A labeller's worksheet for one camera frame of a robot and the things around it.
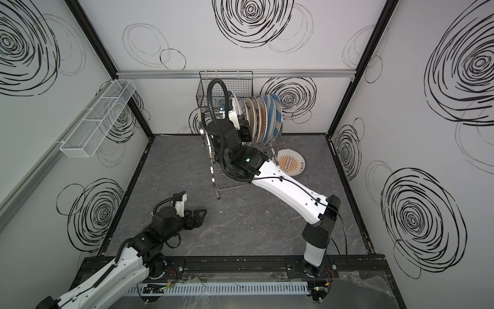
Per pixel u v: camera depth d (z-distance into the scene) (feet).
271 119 2.33
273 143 2.43
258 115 2.23
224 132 1.41
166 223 2.04
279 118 2.29
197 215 2.43
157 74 3.14
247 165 1.49
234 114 1.73
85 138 2.38
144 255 1.86
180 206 2.43
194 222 2.41
